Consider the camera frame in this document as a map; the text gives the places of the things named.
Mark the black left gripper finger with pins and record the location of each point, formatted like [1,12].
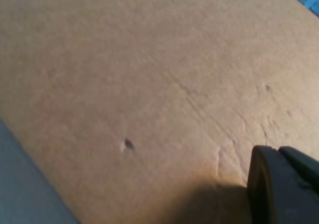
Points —
[283,186]

